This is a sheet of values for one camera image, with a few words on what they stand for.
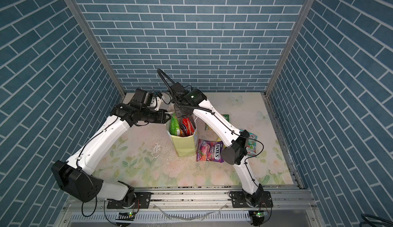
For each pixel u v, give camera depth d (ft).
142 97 1.88
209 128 3.24
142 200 2.45
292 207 2.43
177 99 1.86
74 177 1.26
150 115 2.07
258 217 2.34
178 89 1.93
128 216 2.37
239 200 2.42
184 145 2.54
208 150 2.84
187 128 2.42
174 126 2.57
